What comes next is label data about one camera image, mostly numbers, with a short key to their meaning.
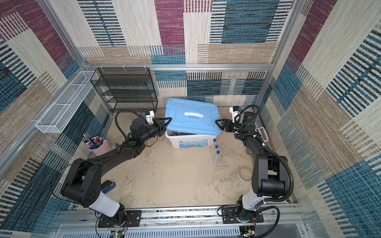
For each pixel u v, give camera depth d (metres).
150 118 0.79
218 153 0.80
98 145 0.89
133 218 0.73
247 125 0.70
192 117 0.88
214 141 0.85
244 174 0.87
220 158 0.93
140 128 0.66
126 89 1.08
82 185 0.45
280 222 0.70
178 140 0.90
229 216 0.73
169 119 0.81
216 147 0.81
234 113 0.81
